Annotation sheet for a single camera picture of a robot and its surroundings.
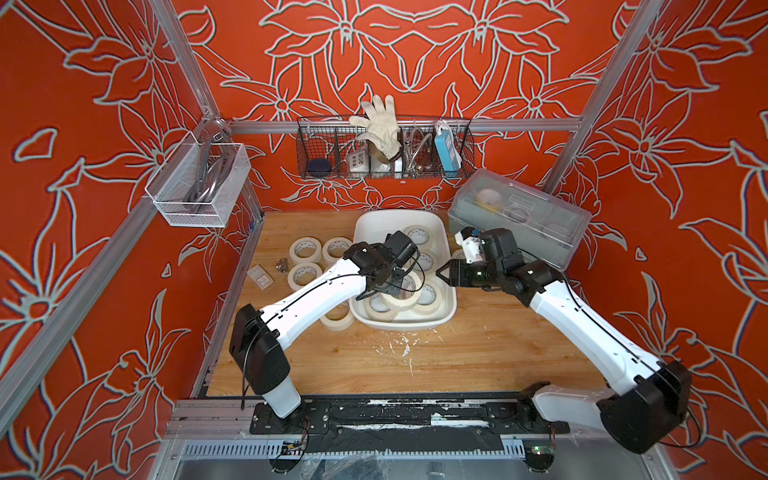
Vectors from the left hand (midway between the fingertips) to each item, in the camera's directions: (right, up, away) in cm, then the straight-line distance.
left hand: (389, 279), depth 79 cm
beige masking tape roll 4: (+13, +12, +31) cm, 36 cm away
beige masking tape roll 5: (-3, -10, +10) cm, 15 cm away
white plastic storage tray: (+12, -8, +15) cm, 21 cm away
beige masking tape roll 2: (-15, -13, +9) cm, 22 cm away
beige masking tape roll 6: (+16, -8, +13) cm, 22 cm away
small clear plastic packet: (-44, -2, +20) cm, 48 cm away
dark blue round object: (-24, +36, +20) cm, 48 cm away
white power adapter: (-10, +36, +14) cm, 40 cm away
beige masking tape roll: (-30, +7, +28) cm, 41 cm away
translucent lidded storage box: (+48, +15, +9) cm, 51 cm away
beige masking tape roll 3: (+3, -6, -5) cm, 8 cm away
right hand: (+12, +2, -4) cm, 13 cm away
